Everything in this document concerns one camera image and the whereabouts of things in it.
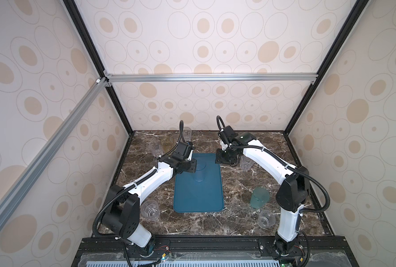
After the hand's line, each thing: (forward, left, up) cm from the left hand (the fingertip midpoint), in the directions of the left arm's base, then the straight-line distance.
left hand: (198, 161), depth 86 cm
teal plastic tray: (-10, -1, -15) cm, 18 cm away
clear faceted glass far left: (+18, +28, -12) cm, 35 cm away
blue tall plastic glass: (-2, -1, -11) cm, 11 cm away
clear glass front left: (-21, +24, -13) cm, 34 cm away
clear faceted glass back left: (+30, +8, -11) cm, 34 cm away
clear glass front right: (-25, -34, -14) cm, 44 cm away
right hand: (0, -10, 0) cm, 10 cm away
